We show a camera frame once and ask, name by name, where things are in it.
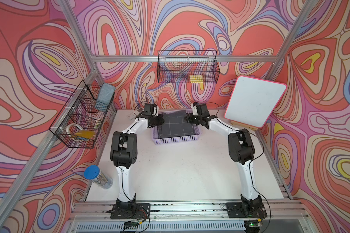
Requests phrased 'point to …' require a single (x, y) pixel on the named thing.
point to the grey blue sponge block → (106, 93)
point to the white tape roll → (67, 130)
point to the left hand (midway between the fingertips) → (164, 119)
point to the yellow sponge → (196, 78)
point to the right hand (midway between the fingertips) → (186, 120)
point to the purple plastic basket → (177, 141)
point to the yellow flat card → (87, 134)
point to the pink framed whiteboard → (252, 101)
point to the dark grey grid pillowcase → (174, 124)
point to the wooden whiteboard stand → (238, 124)
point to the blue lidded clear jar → (93, 172)
